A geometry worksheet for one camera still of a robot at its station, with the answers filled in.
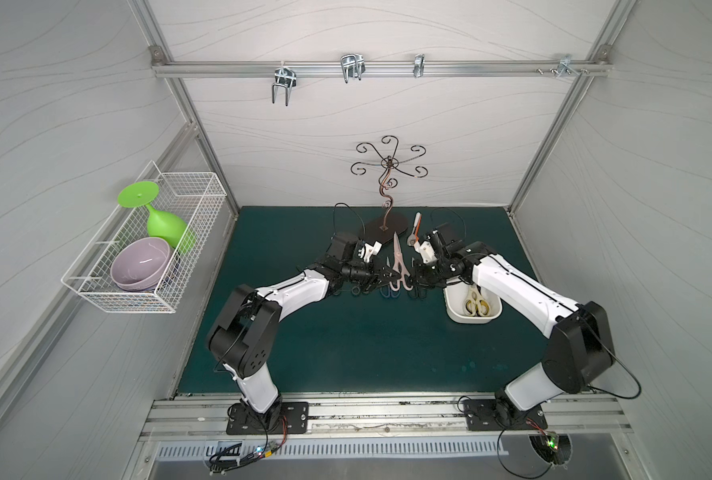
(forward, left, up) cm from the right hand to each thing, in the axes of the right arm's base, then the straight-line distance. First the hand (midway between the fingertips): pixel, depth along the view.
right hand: (407, 279), depth 84 cm
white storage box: (+3, -17, -14) cm, 22 cm away
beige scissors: (-1, -23, -13) cm, 26 cm away
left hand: (-3, +2, +4) cm, 5 cm away
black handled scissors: (+3, -5, -13) cm, 15 cm away
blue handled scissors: (+2, +5, -13) cm, 14 cm away
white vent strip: (-39, +16, -14) cm, 45 cm away
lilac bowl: (-12, +59, +22) cm, 64 cm away
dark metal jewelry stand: (+31, +5, -11) cm, 33 cm away
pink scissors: (+3, +2, +2) cm, 4 cm away
